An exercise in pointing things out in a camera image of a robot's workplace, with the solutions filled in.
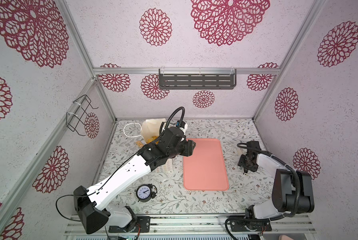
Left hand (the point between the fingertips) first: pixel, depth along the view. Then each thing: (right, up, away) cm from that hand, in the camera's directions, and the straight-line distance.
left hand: (190, 145), depth 71 cm
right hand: (+36, -13, +22) cm, 44 cm away
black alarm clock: (-24, -27, +11) cm, 38 cm away
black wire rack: (-60, +11, +7) cm, 62 cm away
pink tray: (+11, -17, +21) cm, 29 cm away
